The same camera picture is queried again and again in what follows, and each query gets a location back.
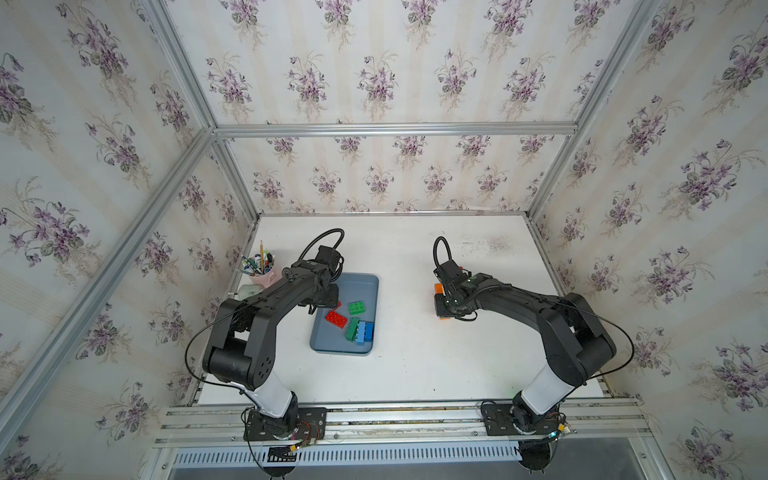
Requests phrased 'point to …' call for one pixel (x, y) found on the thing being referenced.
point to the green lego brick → (356, 307)
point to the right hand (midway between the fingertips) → (447, 310)
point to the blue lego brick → (368, 331)
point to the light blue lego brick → (360, 332)
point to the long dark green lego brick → (352, 329)
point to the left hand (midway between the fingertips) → (322, 303)
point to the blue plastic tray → (326, 337)
